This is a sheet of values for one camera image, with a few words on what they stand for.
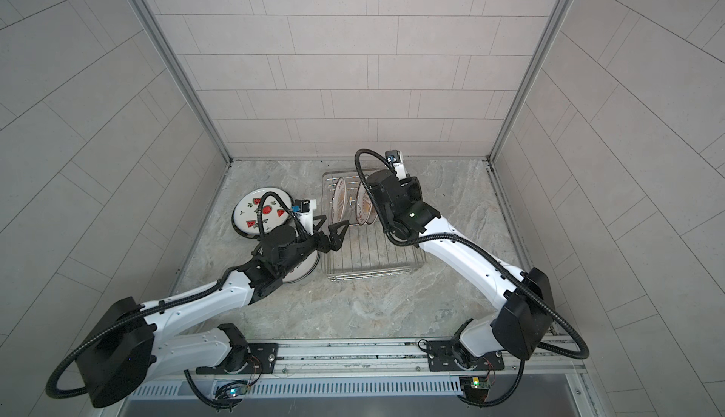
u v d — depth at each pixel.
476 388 0.68
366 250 0.89
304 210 0.65
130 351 0.39
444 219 0.52
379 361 0.71
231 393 0.65
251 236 0.92
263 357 0.71
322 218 0.77
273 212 0.99
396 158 0.63
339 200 0.98
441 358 0.71
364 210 0.94
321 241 0.67
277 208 0.99
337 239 0.68
